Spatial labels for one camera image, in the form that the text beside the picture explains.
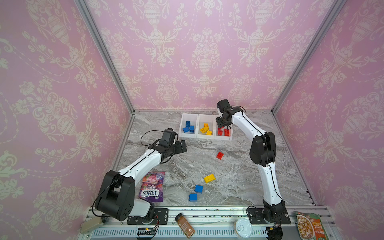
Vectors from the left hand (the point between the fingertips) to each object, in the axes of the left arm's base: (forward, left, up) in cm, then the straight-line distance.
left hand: (181, 147), depth 89 cm
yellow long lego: (-15, -17, -9) cm, 24 cm away
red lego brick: (+17, -30, -8) cm, 36 cm away
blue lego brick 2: (-20, -11, -12) cm, 26 cm away
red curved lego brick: (+18, -25, -7) cm, 32 cm away
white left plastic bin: (+29, -7, -7) cm, 30 cm away
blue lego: (+21, -1, -9) cm, 23 cm away
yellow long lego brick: (+19, -14, -7) cm, 24 cm away
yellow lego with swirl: (+19, -16, -3) cm, 25 cm away
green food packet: (-37, -64, -9) cm, 75 cm away
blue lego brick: (+25, -3, -8) cm, 26 cm away
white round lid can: (-39, -31, -4) cm, 50 cm away
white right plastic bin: (+12, -27, -6) cm, 31 cm away
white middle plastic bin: (+29, -13, -7) cm, 33 cm away
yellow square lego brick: (+16, -18, -6) cm, 24 cm away
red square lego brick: (-1, -24, -8) cm, 26 cm away
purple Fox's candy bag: (-21, +15, -8) cm, 27 cm away
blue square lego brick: (+21, -5, -9) cm, 23 cm away
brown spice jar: (-38, -5, -6) cm, 39 cm away
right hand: (+21, -27, 0) cm, 35 cm away
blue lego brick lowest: (-25, -8, -11) cm, 28 cm away
